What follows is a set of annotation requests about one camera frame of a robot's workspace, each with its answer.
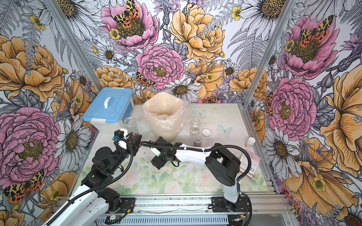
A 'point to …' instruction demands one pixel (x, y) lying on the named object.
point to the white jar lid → (206, 132)
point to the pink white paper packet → (255, 161)
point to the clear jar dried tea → (130, 123)
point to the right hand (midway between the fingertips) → (159, 162)
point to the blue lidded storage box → (109, 108)
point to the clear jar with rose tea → (195, 126)
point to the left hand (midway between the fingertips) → (137, 137)
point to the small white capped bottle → (250, 142)
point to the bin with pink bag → (165, 114)
